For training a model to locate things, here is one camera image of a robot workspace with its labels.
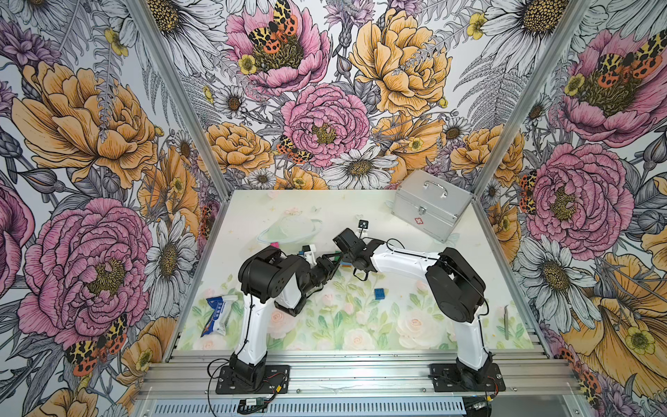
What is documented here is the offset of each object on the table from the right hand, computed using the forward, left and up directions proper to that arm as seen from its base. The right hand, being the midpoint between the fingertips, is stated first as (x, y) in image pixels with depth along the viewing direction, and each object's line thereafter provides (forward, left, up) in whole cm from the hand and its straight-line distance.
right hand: (354, 256), depth 96 cm
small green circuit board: (-42, +30, -3) cm, 52 cm away
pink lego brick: (+8, +30, -1) cm, 31 cm away
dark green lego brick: (-2, +6, +3) cm, 7 cm away
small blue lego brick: (-13, -8, -2) cm, 16 cm away
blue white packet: (-22, +43, +1) cm, 49 cm away
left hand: (-2, +4, 0) cm, 4 cm away
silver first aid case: (+15, -29, +10) cm, 34 cm away
